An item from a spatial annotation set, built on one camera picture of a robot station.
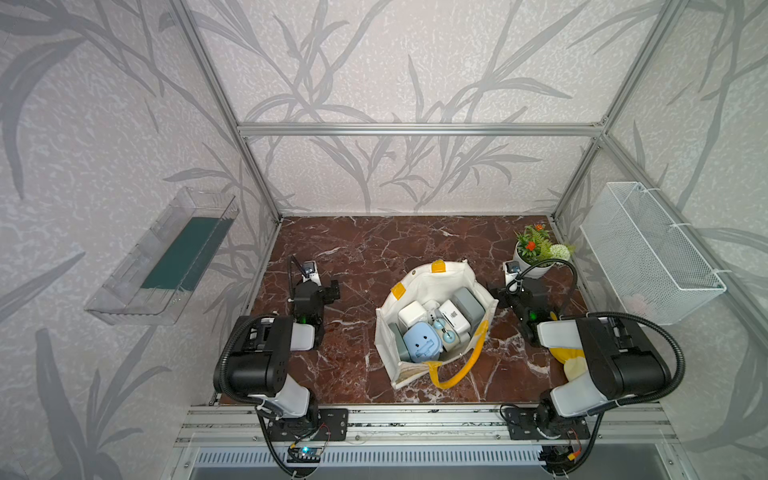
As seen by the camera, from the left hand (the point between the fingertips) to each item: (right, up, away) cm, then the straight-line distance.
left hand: (318, 276), depth 94 cm
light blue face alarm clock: (+32, -15, -19) cm, 40 cm away
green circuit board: (+3, -41, -22) cm, 47 cm away
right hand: (+59, 0, +2) cm, 59 cm away
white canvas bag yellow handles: (+36, -1, -10) cm, 37 cm away
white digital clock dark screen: (+41, -10, -13) cm, 44 cm away
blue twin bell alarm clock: (+39, -15, -15) cm, 44 cm away
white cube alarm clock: (+29, -9, -14) cm, 34 cm away
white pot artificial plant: (+68, +10, -2) cm, 69 cm away
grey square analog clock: (+45, -7, -13) cm, 47 cm away
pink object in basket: (+84, -4, -21) cm, 87 cm away
